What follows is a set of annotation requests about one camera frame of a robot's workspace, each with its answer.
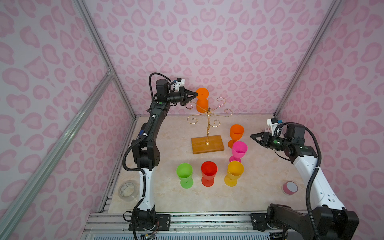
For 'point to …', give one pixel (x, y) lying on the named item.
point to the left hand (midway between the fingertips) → (198, 92)
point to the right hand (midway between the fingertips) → (254, 135)
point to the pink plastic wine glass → (239, 150)
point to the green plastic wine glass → (184, 172)
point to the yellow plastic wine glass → (235, 170)
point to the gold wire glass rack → (210, 111)
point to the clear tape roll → (128, 190)
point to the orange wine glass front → (236, 132)
